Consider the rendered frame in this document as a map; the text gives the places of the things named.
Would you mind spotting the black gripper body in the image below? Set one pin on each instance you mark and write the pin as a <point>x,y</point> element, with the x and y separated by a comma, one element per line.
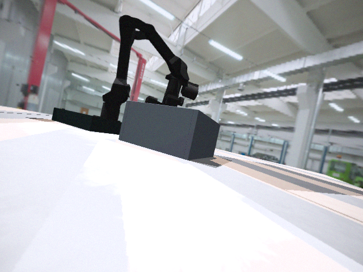
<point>153,100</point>

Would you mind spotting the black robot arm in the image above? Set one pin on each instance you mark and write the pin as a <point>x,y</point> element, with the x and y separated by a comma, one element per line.
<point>120,89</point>

